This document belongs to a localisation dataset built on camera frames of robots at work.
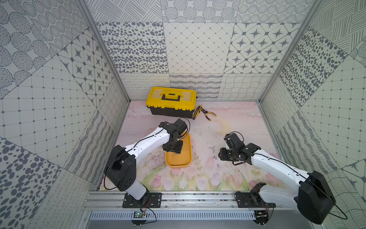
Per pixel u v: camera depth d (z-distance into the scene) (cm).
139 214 72
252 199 66
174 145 70
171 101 98
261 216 73
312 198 40
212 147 93
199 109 113
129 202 73
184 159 92
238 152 62
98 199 75
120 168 43
